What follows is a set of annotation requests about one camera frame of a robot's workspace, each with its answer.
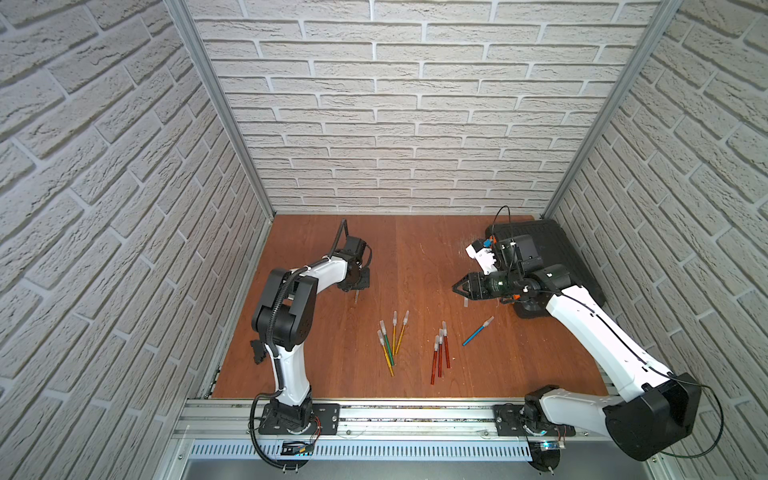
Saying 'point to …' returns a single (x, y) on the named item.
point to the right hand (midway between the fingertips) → (464, 287)
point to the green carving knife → (382, 325)
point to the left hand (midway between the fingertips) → (364, 277)
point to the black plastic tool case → (554, 249)
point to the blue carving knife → (484, 325)
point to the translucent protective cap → (466, 300)
